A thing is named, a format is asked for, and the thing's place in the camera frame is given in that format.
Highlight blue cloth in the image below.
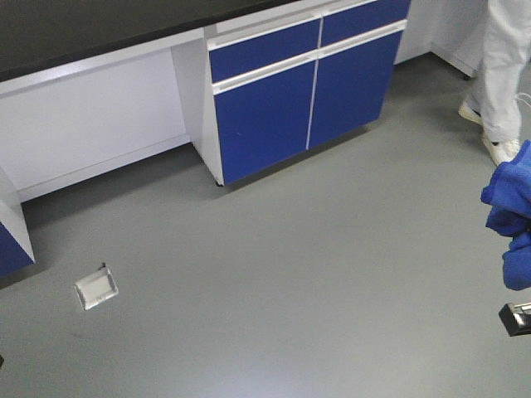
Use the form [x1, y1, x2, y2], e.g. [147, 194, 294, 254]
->
[480, 139, 531, 292]

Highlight person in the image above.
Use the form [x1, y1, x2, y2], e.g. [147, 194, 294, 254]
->
[457, 0, 531, 167]

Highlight bench with blue cabinet doors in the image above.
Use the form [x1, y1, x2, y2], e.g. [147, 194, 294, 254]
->
[0, 0, 412, 288]

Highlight silver floor outlet plate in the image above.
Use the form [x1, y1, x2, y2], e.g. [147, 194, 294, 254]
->
[73, 261, 121, 311]

